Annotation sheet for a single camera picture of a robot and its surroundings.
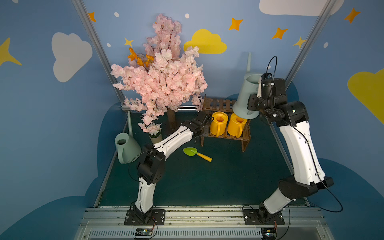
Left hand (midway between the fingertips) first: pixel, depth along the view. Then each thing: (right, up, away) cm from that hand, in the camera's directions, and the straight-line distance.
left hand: (204, 128), depth 91 cm
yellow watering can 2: (+17, +2, -9) cm, 20 cm away
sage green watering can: (-44, -12, -8) cm, 46 cm away
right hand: (+22, +15, -24) cm, 36 cm away
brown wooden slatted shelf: (+5, +14, -1) cm, 15 cm away
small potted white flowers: (-31, -5, +2) cm, 31 cm away
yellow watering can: (+8, +2, -9) cm, 12 cm away
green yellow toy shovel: (-8, -15, +7) cm, 19 cm away
